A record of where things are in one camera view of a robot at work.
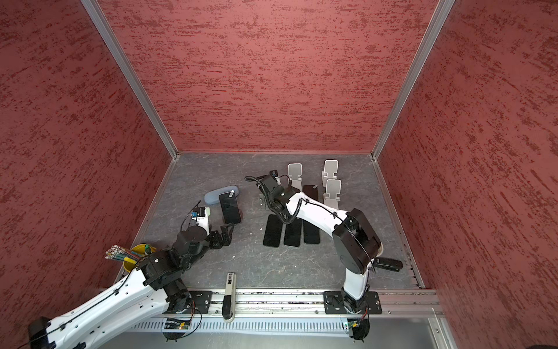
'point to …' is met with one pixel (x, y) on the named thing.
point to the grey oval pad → (213, 197)
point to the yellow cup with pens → (130, 257)
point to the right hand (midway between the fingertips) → (274, 202)
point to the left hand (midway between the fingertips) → (223, 230)
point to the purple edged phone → (229, 208)
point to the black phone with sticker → (311, 190)
